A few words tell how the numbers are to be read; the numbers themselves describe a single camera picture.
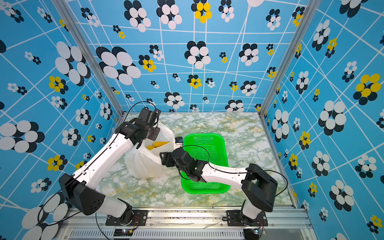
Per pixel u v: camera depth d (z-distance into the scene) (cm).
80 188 40
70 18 72
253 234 68
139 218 73
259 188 43
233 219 72
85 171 42
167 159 68
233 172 49
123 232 72
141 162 75
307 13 70
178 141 69
